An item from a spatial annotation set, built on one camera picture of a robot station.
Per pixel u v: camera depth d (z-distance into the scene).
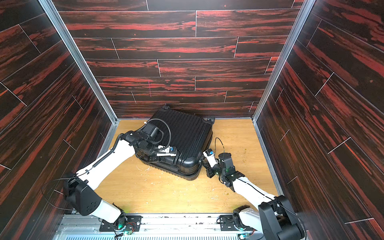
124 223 0.71
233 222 0.73
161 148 0.67
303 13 0.68
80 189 0.41
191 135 0.84
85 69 0.89
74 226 0.73
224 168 0.66
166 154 0.70
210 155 0.75
